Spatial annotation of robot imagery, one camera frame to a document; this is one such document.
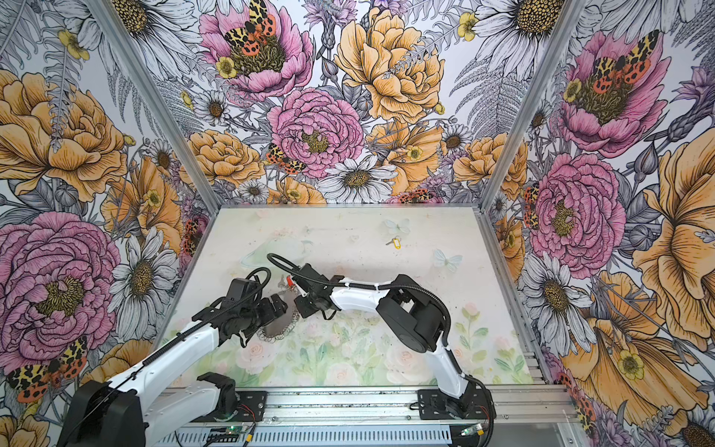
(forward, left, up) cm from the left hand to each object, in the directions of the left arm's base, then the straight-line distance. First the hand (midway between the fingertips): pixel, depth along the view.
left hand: (275, 321), depth 86 cm
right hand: (+4, -9, -2) cm, 9 cm away
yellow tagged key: (+33, -40, -4) cm, 52 cm away
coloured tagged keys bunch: (+15, -1, -4) cm, 15 cm away
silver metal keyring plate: (0, -2, -4) cm, 4 cm away
